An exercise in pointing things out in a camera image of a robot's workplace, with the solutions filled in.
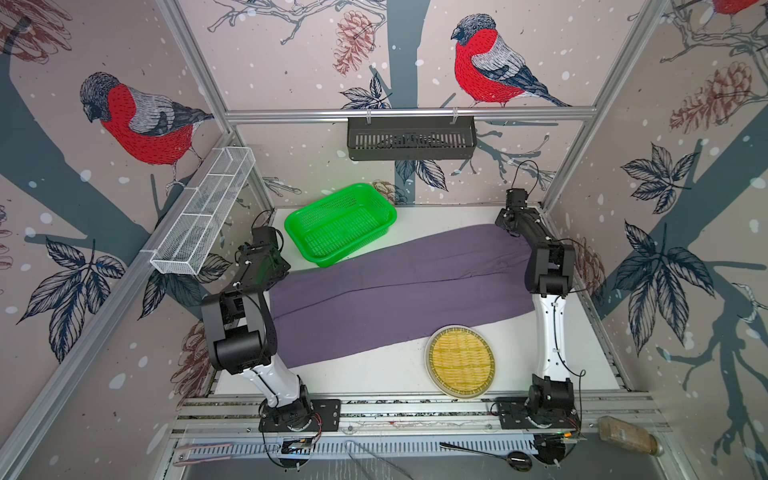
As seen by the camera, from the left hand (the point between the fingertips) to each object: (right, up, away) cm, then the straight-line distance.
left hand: (272, 271), depth 92 cm
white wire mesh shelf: (-13, +19, -13) cm, 26 cm away
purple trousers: (+52, -4, +8) cm, 53 cm away
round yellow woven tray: (+57, -24, -10) cm, 63 cm away
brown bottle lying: (+90, -33, -25) cm, 99 cm away
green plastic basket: (+15, +15, +23) cm, 31 cm away
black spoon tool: (+67, -40, -25) cm, 82 cm away
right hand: (+84, +16, +23) cm, 88 cm away
